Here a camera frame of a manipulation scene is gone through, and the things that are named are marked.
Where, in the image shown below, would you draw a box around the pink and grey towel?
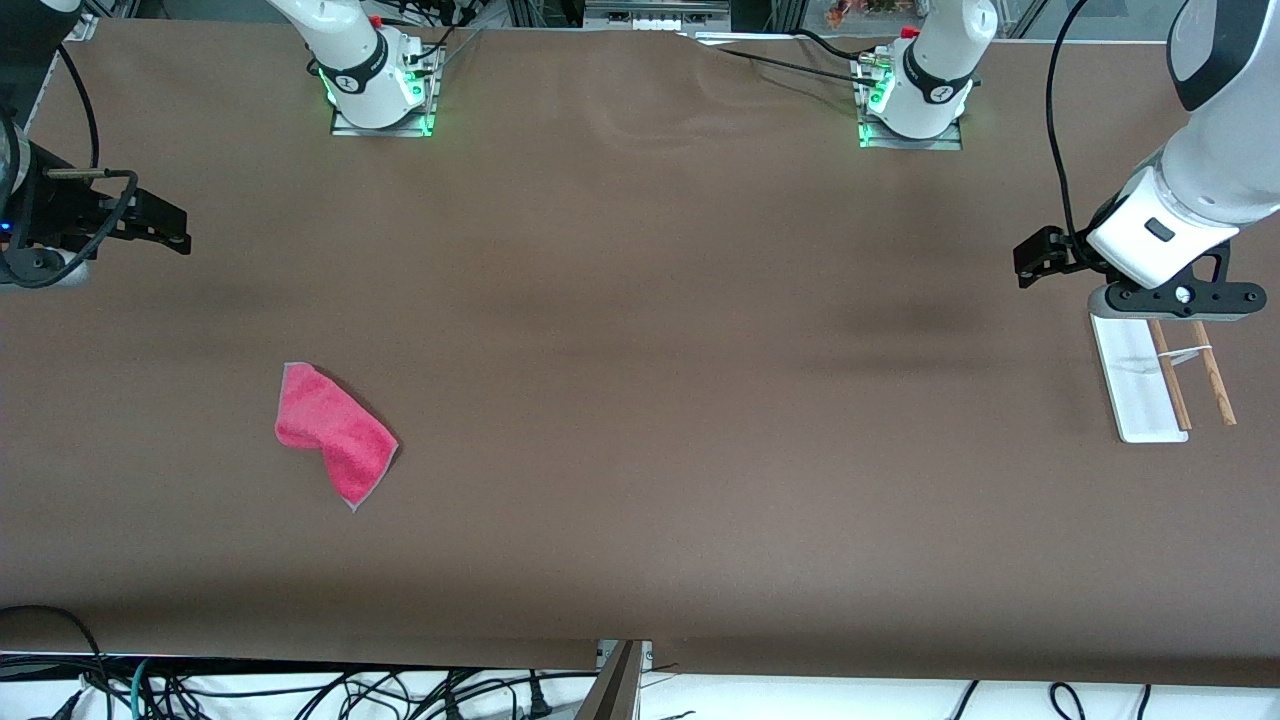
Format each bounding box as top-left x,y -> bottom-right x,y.
275,362 -> 400,513

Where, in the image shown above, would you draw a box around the white base wooden rod rack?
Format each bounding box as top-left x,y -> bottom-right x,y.
1090,313 -> 1238,444

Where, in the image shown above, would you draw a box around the orange red object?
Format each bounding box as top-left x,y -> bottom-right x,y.
828,0 -> 901,26

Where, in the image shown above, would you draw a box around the white socket strip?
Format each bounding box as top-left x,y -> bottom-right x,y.
585,0 -> 731,31

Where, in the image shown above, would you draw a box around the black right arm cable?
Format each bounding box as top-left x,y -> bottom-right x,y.
0,45 -> 138,291

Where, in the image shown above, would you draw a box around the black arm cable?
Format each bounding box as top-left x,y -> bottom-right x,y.
0,45 -> 138,291
1045,0 -> 1096,251

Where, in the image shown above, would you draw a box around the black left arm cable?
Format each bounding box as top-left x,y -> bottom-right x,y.
1045,0 -> 1096,251

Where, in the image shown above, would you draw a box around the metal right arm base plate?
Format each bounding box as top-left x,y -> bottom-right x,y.
330,40 -> 438,138

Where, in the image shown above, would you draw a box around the thin black table cable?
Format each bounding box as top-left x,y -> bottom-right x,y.
690,36 -> 871,83

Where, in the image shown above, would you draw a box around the black looped floor cable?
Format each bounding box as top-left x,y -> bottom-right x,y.
0,605 -> 106,720

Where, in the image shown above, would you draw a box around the aluminium frame profile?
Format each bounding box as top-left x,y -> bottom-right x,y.
575,640 -> 653,720

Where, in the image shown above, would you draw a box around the black plug cable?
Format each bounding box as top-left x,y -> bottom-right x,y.
505,668 -> 553,719

